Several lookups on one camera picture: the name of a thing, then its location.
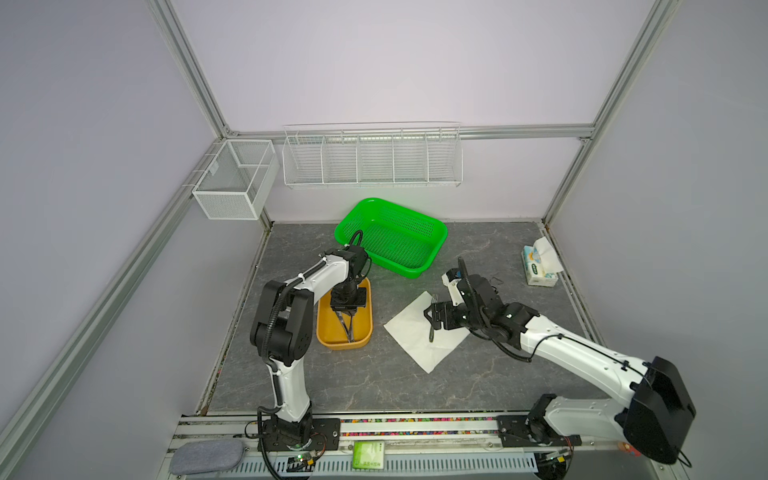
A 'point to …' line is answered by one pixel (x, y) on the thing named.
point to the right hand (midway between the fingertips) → (436, 312)
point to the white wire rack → (373, 155)
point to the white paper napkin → (411, 327)
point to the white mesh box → (242, 180)
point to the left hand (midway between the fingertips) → (354, 314)
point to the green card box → (368, 455)
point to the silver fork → (351, 336)
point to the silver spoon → (340, 316)
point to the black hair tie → (496, 279)
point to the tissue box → (540, 264)
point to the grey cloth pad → (206, 456)
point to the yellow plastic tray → (330, 330)
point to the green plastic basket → (396, 239)
